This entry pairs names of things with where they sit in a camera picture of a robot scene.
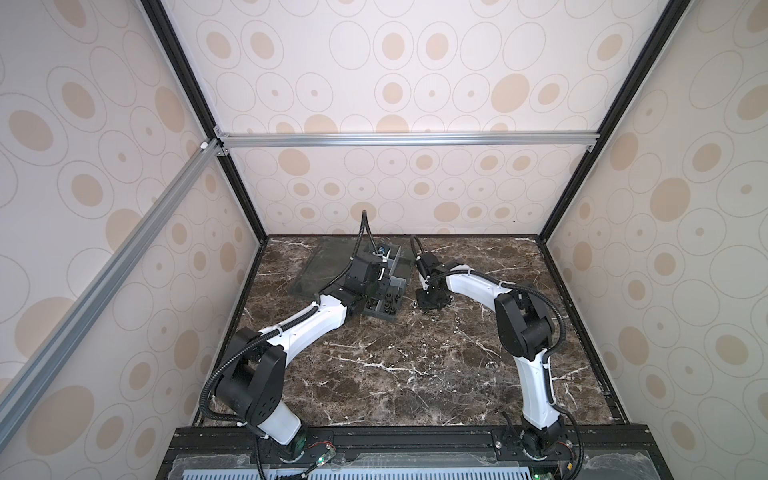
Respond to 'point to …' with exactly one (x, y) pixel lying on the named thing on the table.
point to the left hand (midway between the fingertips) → (389, 270)
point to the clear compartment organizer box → (323, 260)
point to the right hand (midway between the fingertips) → (436, 304)
